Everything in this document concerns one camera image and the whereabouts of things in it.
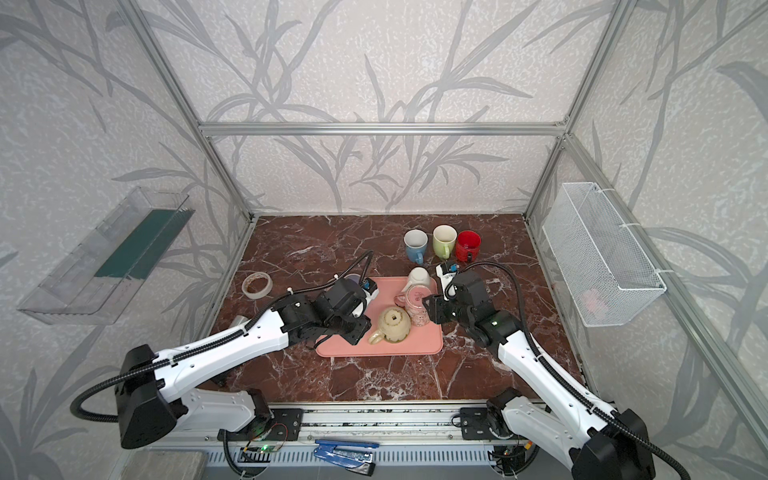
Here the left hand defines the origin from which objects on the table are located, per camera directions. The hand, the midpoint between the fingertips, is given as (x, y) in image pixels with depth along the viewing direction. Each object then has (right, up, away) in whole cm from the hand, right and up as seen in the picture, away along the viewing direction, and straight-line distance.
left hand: (369, 315), depth 77 cm
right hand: (+16, +6, +3) cm, 17 cm away
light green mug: (+23, +20, +27) cm, 41 cm away
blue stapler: (-2, -30, -9) cm, 32 cm away
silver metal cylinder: (-41, -5, +12) cm, 43 cm away
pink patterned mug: (+12, +2, +6) cm, 13 cm away
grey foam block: (-46, -31, -10) cm, 57 cm away
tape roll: (-41, +4, +22) cm, 47 cm away
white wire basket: (+51, +15, -14) cm, 55 cm away
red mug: (+32, +18, +31) cm, 48 cm away
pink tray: (+14, -11, +11) cm, 21 cm away
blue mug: (+13, +18, +23) cm, 32 cm away
